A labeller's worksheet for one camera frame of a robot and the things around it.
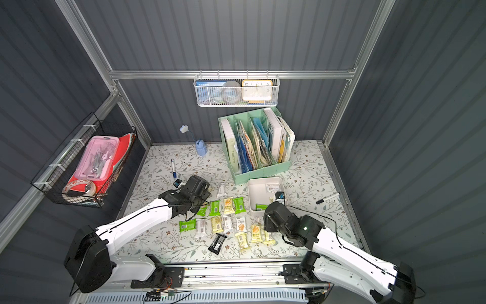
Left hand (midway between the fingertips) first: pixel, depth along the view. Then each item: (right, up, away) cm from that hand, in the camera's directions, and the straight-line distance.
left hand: (206, 193), depth 84 cm
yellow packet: (+22, -18, -2) cm, 29 cm away
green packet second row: (-9, -15, +2) cm, 18 cm away
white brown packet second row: (-3, -16, 0) cm, 17 cm away
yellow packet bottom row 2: (+29, -21, -3) cm, 36 cm away
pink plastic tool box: (-39, +15, -12) cm, 44 cm away
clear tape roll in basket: (-37, +3, -18) cm, 41 cm away
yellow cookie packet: (+10, -9, +7) cm, 15 cm away
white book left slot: (+11, +22, +3) cm, 25 cm away
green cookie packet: (+3, -9, +7) cm, 12 cm away
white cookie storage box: (+27, -2, +12) cm, 30 cm away
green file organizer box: (+22, +23, +7) cm, 32 cm away
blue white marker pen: (-22, +7, +21) cm, 31 cm away
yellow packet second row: (+4, -15, +2) cm, 16 cm away
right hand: (+29, -9, -8) cm, 31 cm away
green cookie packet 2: (+14, -7, +7) cm, 18 cm away
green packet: (+25, -8, +7) cm, 27 cm away
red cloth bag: (-34, +19, -8) cm, 39 cm away
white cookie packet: (+16, -15, +2) cm, 22 cm away
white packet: (+10, -14, +1) cm, 17 cm away
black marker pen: (+60, -4, +11) cm, 62 cm away
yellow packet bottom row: (+17, -20, -3) cm, 26 cm away
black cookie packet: (+5, -22, -4) cm, 23 cm away
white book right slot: (+34, +28, +9) cm, 45 cm away
